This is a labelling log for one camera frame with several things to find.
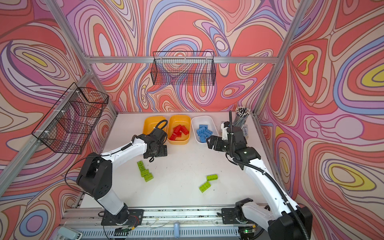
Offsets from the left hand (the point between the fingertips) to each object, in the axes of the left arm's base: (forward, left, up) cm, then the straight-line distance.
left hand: (161, 152), depth 91 cm
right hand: (-3, -31, +14) cm, 34 cm away
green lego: (-7, +12, -4) cm, 15 cm away
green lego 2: (-11, +10, -4) cm, 15 cm away
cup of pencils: (+20, -51, +14) cm, 56 cm away
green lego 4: (-20, -26, -5) cm, 33 cm away
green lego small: (-14, -31, -4) cm, 34 cm away
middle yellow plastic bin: (+29, -6, -3) cm, 29 cm away
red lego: (+19, -8, -2) cm, 20 cm away
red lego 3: (+13, -6, -1) cm, 14 cm away
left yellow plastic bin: (+27, +13, -3) cm, 30 cm away
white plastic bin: (+28, -28, -1) cm, 39 cm away
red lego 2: (+18, -14, -1) cm, 23 cm away
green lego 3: (-14, +6, -5) cm, 16 cm away
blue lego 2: (+13, -27, -2) cm, 30 cm away
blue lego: (+16, -27, -1) cm, 32 cm away
